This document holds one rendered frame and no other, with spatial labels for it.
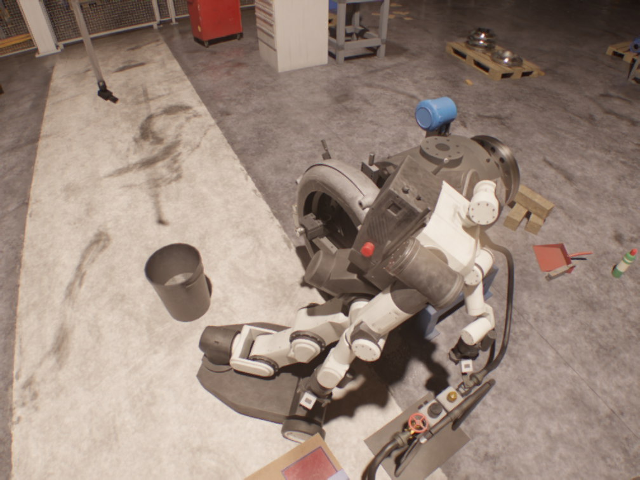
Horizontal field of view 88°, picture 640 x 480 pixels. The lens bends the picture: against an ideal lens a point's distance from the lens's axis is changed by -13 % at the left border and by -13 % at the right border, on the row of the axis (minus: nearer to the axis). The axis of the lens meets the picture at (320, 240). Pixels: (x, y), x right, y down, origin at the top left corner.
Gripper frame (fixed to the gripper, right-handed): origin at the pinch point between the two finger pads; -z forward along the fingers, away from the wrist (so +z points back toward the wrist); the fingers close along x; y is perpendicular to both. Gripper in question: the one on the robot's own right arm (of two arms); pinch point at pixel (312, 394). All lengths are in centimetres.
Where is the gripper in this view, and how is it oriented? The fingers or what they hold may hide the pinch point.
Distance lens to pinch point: 146.8
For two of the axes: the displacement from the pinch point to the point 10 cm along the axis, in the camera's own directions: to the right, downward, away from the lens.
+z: 2.9, -6.7, -6.9
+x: 8.7, 4.8, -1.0
